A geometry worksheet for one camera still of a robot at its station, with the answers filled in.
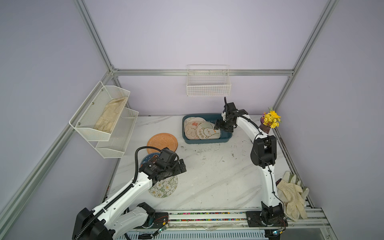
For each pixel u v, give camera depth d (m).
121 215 0.55
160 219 0.74
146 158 0.90
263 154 0.61
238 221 0.74
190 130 1.09
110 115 0.80
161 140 1.05
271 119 0.85
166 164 0.59
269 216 0.65
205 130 1.08
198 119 1.14
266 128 0.90
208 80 0.96
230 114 0.80
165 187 0.84
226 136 1.06
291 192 0.80
